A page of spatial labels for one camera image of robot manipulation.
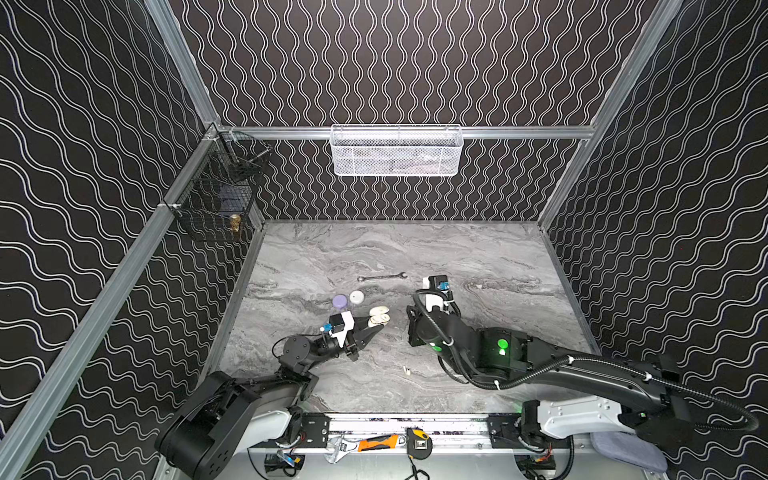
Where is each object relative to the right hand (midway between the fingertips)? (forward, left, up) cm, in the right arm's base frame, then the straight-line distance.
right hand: (408, 311), depth 68 cm
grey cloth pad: (-23, -52, -24) cm, 61 cm away
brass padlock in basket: (+25, +48, +5) cm, 54 cm away
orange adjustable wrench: (-24, +16, -23) cm, 37 cm away
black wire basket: (+38, +60, +2) cm, 71 cm away
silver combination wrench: (+27, +2, -24) cm, 36 cm away
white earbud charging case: (+17, +16, -22) cm, 33 cm away
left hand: (-2, +5, -3) cm, 6 cm away
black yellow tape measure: (-23, -3, -22) cm, 32 cm away
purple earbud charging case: (+17, +22, -24) cm, 37 cm away
